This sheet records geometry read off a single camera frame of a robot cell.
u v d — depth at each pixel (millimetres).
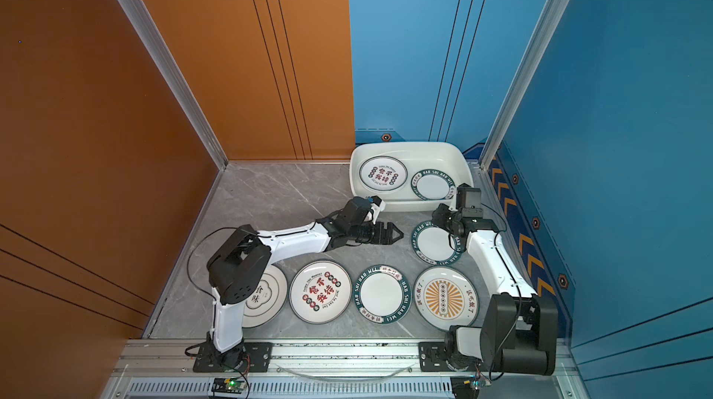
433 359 725
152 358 761
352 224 719
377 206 822
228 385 708
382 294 841
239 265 514
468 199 659
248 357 725
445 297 830
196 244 966
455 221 652
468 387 706
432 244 956
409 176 1118
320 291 846
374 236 786
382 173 1125
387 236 775
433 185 1131
